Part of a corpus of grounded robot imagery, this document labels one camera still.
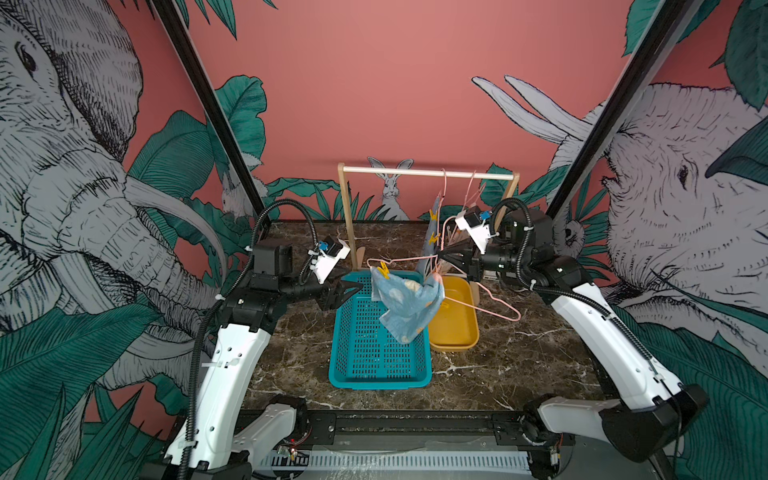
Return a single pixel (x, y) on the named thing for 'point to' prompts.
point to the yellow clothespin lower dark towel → (434, 238)
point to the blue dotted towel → (407, 307)
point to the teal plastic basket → (367, 354)
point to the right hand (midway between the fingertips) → (440, 249)
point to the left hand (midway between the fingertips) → (354, 274)
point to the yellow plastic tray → (455, 325)
